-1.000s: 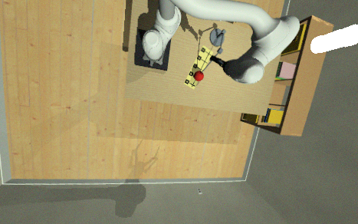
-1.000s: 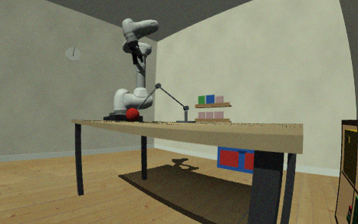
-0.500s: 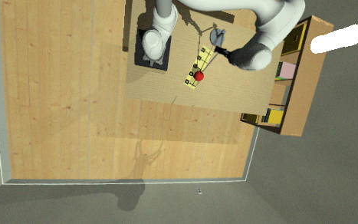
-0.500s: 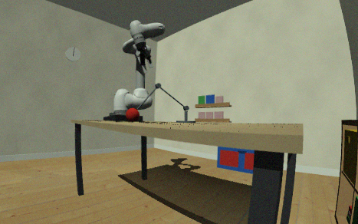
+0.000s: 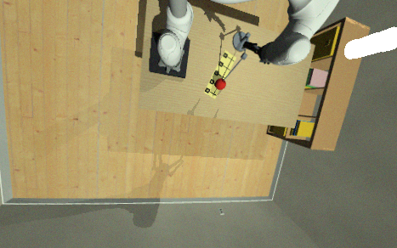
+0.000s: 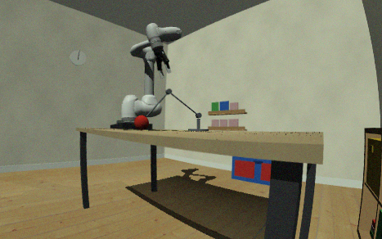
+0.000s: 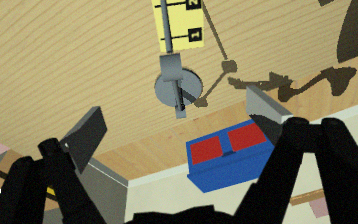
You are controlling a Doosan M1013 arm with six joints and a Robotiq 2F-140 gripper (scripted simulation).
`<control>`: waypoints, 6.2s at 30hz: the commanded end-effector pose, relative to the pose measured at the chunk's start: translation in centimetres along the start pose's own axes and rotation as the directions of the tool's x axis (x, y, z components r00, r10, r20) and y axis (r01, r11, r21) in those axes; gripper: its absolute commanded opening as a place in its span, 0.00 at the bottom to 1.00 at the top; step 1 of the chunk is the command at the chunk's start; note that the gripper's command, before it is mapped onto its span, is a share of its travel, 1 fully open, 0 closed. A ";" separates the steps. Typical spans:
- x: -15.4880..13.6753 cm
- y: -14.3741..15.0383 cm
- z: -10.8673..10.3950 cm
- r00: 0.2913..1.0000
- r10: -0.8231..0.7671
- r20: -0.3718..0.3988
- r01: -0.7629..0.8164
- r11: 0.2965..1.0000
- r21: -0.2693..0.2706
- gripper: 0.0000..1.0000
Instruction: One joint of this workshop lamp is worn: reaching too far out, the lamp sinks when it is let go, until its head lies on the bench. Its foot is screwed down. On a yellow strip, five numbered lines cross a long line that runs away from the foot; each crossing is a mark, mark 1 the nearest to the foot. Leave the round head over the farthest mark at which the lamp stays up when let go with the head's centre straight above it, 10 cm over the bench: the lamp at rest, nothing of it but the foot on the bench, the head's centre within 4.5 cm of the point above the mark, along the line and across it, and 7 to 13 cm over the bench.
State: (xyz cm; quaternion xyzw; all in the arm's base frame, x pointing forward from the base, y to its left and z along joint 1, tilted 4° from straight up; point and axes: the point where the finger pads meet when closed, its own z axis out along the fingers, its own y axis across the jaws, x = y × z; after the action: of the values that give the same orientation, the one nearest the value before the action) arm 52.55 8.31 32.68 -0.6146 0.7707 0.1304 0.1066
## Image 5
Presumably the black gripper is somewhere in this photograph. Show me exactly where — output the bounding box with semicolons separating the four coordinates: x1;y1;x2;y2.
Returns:
241;41;265;62

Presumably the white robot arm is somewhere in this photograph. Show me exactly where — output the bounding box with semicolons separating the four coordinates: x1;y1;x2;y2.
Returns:
157;0;339;73

